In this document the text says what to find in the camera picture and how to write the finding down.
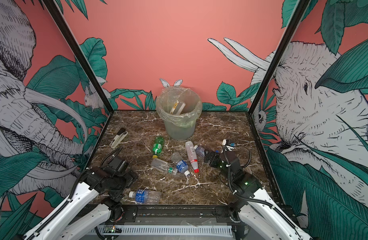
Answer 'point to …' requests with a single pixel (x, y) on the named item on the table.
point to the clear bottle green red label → (177, 108)
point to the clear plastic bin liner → (166, 99)
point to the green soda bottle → (157, 148)
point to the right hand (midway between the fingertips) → (209, 150)
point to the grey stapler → (120, 135)
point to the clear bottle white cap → (200, 150)
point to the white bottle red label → (191, 152)
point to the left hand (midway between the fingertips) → (135, 182)
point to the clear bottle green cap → (160, 165)
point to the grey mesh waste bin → (179, 127)
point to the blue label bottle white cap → (181, 164)
